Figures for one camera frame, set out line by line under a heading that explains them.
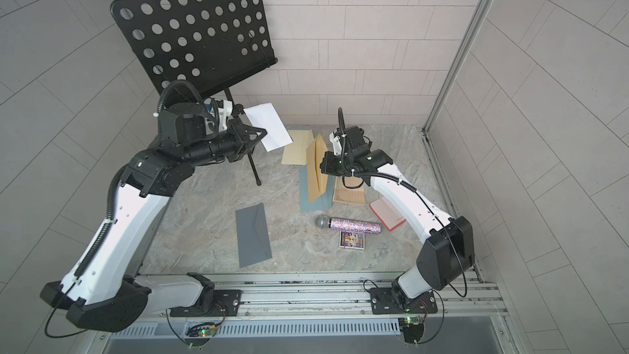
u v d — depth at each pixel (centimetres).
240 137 54
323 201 92
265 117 62
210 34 65
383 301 71
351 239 83
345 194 94
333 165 69
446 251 41
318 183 77
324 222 84
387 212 91
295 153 105
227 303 71
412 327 68
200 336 66
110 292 37
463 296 40
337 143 71
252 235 83
